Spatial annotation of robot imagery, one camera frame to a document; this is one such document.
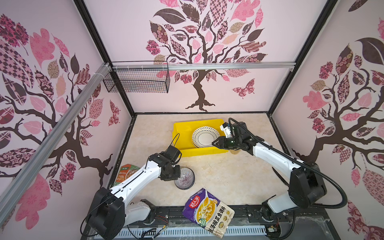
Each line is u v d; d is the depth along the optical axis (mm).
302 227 703
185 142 999
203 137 986
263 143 578
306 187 431
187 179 814
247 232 697
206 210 741
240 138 657
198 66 929
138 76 948
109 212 396
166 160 590
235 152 932
